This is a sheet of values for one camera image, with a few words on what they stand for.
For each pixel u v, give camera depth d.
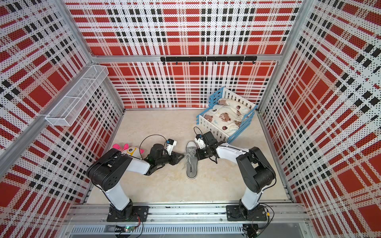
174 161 0.82
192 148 0.93
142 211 0.74
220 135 0.97
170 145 0.85
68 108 0.72
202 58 0.88
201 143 0.86
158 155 0.77
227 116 1.02
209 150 0.70
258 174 0.47
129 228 0.69
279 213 0.75
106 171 0.48
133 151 0.89
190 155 0.88
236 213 0.73
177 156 0.84
